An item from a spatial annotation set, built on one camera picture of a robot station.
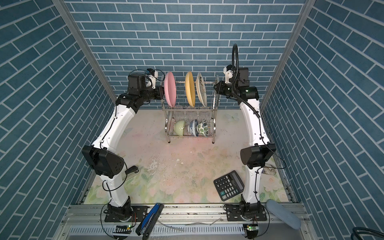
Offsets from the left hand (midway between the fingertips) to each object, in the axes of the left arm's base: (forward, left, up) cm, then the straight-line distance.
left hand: (166, 88), depth 80 cm
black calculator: (-41, -34, -34) cm, 64 cm away
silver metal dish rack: (+8, -7, -25) cm, 28 cm away
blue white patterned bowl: (-9, -15, -23) cm, 29 cm away
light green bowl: (-8, -6, -24) cm, 26 cm away
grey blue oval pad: (-54, -59, -34) cm, 87 cm away
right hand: (+1, -26, +2) cm, 26 cm away
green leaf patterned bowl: (-9, -21, -23) cm, 32 cm away
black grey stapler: (-32, +19, -32) cm, 49 cm away
